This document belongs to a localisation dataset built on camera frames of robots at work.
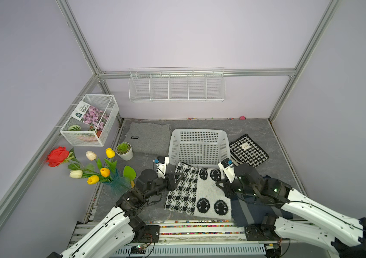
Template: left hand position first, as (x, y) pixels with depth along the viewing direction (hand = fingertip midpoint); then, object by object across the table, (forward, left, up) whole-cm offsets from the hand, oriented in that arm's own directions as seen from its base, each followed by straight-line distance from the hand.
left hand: (183, 176), depth 71 cm
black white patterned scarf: (-5, -5, -7) cm, 9 cm away
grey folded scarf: (+35, +18, -16) cm, 43 cm away
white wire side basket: (+18, +46, +13) cm, 52 cm away
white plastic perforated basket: (+28, -13, -20) cm, 37 cm away
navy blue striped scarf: (-12, -30, -17) cm, 37 cm away
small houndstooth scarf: (+21, -39, -16) cm, 48 cm away
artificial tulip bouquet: (+2, +32, -6) cm, 32 cm away
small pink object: (+54, -48, -21) cm, 75 cm away
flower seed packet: (+27, +42, +15) cm, 52 cm away
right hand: (-3, -15, -2) cm, 15 cm away
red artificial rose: (+4, +46, +17) cm, 49 cm away
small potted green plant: (+24, +34, -11) cm, 43 cm away
